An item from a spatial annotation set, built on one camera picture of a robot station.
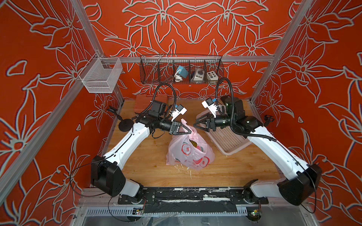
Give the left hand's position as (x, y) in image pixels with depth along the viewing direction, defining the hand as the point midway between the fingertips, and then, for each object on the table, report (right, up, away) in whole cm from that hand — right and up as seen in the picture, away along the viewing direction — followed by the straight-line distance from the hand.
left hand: (189, 132), depth 65 cm
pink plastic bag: (0, -9, +2) cm, 10 cm away
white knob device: (+8, +35, +26) cm, 44 cm away
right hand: (+2, +4, -1) cm, 5 cm away
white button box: (+18, +34, +29) cm, 48 cm away
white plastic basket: (+25, -7, +16) cm, 31 cm away
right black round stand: (+48, +6, +16) cm, 51 cm away
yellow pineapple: (+2, -5, 0) cm, 6 cm away
